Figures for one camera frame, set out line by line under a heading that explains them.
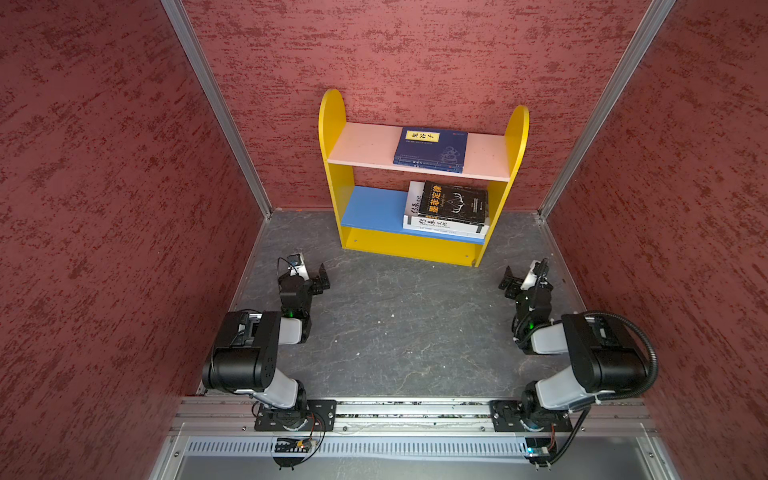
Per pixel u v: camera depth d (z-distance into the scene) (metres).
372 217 0.98
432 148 0.79
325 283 0.87
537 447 0.71
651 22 0.72
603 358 0.46
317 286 0.84
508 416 0.74
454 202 0.94
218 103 0.88
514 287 0.83
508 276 0.85
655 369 0.42
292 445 0.72
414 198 0.97
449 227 0.92
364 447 0.77
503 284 0.85
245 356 0.45
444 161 0.74
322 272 0.89
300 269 0.81
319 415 0.75
